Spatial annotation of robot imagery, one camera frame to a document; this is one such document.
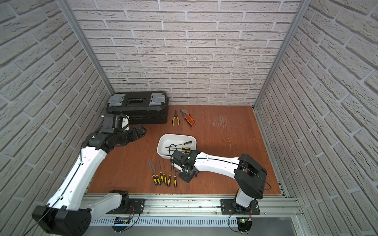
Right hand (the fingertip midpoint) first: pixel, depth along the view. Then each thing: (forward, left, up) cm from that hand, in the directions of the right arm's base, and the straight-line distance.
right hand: (189, 175), depth 81 cm
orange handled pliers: (+49, +1, -2) cm, 49 cm away
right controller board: (-24, -26, -5) cm, 36 cm away
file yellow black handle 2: (+16, +1, -2) cm, 16 cm away
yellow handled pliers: (+48, +9, -3) cm, 49 cm away
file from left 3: (0, +11, -3) cm, 12 cm away
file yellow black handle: (+22, +2, -3) cm, 23 cm away
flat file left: (+2, +19, -3) cm, 19 cm away
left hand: (+18, +23, +21) cm, 36 cm away
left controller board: (-18, +35, -6) cm, 40 cm away
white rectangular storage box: (+24, +14, -4) cm, 28 cm away
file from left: (+3, +17, -3) cm, 17 cm away
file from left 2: (+2, +14, -3) cm, 14 cm away
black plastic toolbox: (+42, +29, +14) cm, 53 cm away
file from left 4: (-2, +8, -2) cm, 8 cm away
